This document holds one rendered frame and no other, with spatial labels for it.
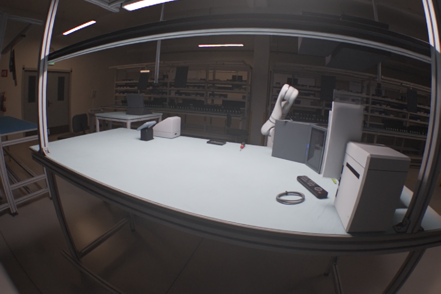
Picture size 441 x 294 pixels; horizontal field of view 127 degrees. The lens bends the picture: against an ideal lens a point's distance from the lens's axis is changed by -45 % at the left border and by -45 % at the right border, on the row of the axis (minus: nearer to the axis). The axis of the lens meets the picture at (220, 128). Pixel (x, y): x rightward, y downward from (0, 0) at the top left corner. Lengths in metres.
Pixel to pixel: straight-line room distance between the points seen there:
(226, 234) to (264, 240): 0.10
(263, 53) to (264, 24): 4.79
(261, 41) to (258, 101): 1.57
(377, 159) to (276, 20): 0.40
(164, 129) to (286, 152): 0.83
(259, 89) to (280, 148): 4.12
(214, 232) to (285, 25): 0.56
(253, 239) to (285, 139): 0.66
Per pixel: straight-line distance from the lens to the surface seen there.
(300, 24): 0.50
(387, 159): 0.52
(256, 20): 0.52
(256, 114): 5.16
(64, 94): 7.39
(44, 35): 1.20
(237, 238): 0.58
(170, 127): 1.39
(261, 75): 5.18
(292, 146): 1.07
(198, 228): 0.58
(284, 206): 0.63
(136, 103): 2.17
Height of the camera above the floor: 1.31
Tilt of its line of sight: 9 degrees down
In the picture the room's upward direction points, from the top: 4 degrees clockwise
